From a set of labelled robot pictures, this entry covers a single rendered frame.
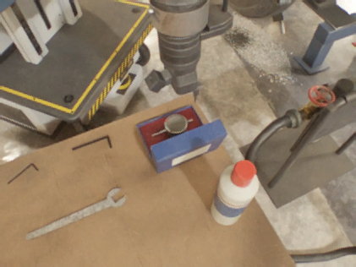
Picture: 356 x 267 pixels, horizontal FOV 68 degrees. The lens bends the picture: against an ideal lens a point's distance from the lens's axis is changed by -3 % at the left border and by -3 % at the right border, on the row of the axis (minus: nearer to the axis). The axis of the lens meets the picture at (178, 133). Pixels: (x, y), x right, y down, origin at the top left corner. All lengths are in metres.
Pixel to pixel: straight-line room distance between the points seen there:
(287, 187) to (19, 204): 0.95
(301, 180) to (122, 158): 0.80
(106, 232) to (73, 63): 0.73
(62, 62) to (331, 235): 1.25
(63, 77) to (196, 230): 0.77
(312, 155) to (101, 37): 1.04
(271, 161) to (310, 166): 0.17
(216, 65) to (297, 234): 0.92
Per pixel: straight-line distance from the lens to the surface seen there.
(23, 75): 1.22
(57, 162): 0.74
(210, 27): 0.46
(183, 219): 0.62
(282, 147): 1.28
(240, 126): 1.30
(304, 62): 1.66
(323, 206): 1.25
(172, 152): 0.55
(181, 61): 0.47
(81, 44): 1.24
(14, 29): 1.14
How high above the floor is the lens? 1.07
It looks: 59 degrees down
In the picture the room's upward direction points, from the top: 2 degrees counter-clockwise
